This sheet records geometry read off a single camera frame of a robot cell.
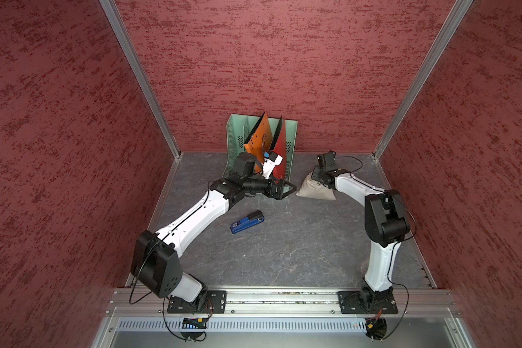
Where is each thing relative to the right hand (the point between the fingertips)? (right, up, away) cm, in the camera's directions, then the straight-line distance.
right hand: (317, 175), depth 102 cm
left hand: (-17, -4, -28) cm, 33 cm away
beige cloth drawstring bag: (-3, -6, -7) cm, 10 cm away
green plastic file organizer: (-38, +23, +1) cm, 44 cm away
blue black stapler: (-31, -19, -8) cm, 37 cm away
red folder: (-19, +11, -19) cm, 29 cm away
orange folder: (-27, +15, -6) cm, 32 cm away
